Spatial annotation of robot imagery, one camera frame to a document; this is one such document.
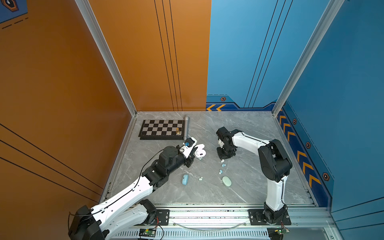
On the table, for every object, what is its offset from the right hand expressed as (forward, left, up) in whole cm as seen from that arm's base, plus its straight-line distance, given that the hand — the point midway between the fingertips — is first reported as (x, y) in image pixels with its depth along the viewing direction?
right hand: (220, 157), depth 94 cm
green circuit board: (-39, +39, -3) cm, 55 cm away
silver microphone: (+31, +23, +3) cm, 38 cm away
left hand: (-5, +15, +23) cm, 28 cm away
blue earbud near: (-9, +1, +1) cm, 10 cm away
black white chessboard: (+20, +40, +4) cm, 45 cm away
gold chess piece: (+17, +28, +5) cm, 34 cm away
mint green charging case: (-15, -2, +1) cm, 16 cm away
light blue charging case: (-15, +22, +3) cm, 26 cm away
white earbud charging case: (-9, +13, +21) cm, 27 cm away
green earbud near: (-14, +13, +1) cm, 19 cm away
